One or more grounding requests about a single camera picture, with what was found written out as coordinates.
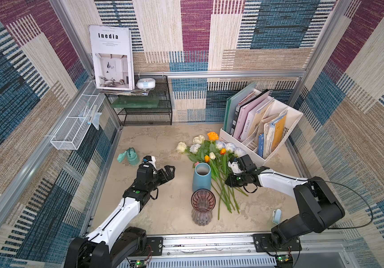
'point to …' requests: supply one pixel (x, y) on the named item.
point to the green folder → (231, 103)
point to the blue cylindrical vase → (201, 176)
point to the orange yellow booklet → (278, 132)
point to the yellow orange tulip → (206, 158)
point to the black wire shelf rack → (163, 114)
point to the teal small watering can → (132, 156)
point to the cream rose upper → (198, 139)
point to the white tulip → (212, 156)
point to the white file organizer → (256, 125)
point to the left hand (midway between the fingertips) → (168, 169)
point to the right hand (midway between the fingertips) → (226, 180)
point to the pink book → (241, 111)
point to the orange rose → (212, 135)
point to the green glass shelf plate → (135, 102)
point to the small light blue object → (277, 216)
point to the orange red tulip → (222, 151)
